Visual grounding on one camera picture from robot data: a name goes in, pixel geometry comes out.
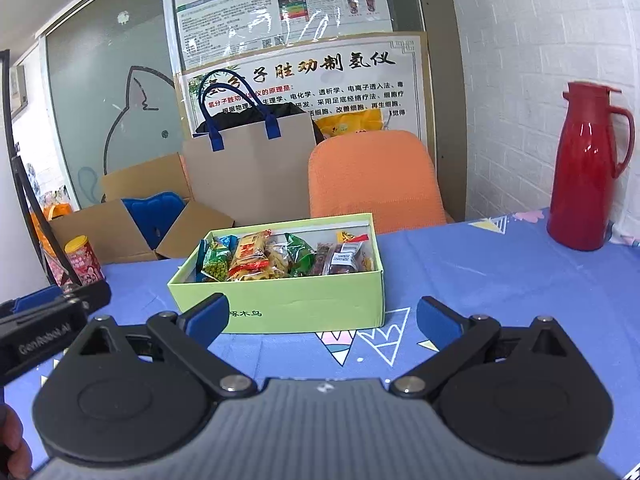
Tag yellow red biscuit packet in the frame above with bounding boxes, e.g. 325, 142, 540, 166
229, 230, 271, 282

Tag blue cookie packet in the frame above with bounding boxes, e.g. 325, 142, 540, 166
195, 235, 239, 283

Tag clear packet yellow crackers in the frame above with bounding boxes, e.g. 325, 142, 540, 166
265, 242, 292, 278

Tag dark dates clear packet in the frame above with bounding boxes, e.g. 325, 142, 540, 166
310, 242, 373, 276

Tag yellow patterned snack packet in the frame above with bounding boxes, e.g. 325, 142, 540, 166
336, 231, 369, 244

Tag green white snack packet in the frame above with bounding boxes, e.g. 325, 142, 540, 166
201, 240, 232, 282

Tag green small snack packet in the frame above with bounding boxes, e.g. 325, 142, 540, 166
285, 233, 316, 278

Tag person's left hand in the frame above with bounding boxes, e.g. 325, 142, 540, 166
0, 403, 32, 479

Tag red can yellow lid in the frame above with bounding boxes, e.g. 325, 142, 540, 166
64, 235, 104, 285

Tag brown cardboard box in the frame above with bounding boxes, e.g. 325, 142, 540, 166
50, 153, 234, 263

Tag blue cushion in box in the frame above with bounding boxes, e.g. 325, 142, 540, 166
122, 191, 186, 249

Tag green cardboard box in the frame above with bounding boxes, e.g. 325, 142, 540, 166
167, 212, 385, 335

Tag orange chair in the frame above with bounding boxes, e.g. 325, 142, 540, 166
308, 130, 447, 234

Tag red thermos jug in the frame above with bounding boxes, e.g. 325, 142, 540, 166
547, 81, 636, 252

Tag yellow bag behind chair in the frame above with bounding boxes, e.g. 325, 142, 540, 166
314, 110, 384, 138

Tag white poster chinese text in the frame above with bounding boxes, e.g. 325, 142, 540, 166
175, 32, 436, 156

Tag brown paper bag blue handles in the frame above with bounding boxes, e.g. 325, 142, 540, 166
182, 68, 323, 226

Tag upper wall poster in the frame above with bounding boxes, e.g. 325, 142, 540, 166
163, 0, 393, 73

